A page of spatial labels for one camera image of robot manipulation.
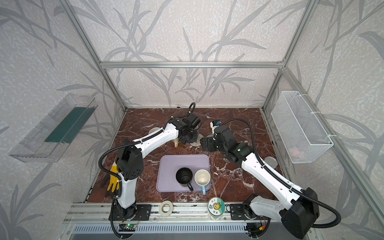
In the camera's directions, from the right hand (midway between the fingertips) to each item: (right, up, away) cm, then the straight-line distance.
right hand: (207, 138), depth 78 cm
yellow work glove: (-52, -24, +5) cm, 58 cm away
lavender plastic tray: (-23, -18, +12) cm, 31 cm away
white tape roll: (-24, -35, -3) cm, 43 cm away
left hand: (-8, -2, +12) cm, 14 cm away
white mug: (-35, +3, +19) cm, 40 cm away
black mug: (-13, -23, +6) cm, 27 cm away
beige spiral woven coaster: (-5, -3, +6) cm, 8 cm away
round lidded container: (+4, -30, -10) cm, 32 cm away
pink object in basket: (+43, -6, -4) cm, 44 cm away
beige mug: (-19, -4, +14) cm, 24 cm away
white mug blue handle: (-3, -23, +5) cm, 23 cm away
